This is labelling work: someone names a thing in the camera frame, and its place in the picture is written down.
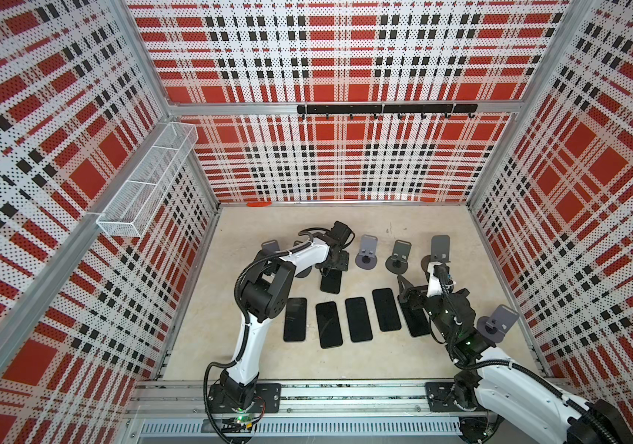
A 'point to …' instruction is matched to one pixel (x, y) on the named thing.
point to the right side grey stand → (497, 324)
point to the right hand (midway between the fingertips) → (413, 275)
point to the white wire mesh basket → (134, 206)
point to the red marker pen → (258, 203)
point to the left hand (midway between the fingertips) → (335, 266)
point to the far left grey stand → (267, 247)
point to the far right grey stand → (440, 252)
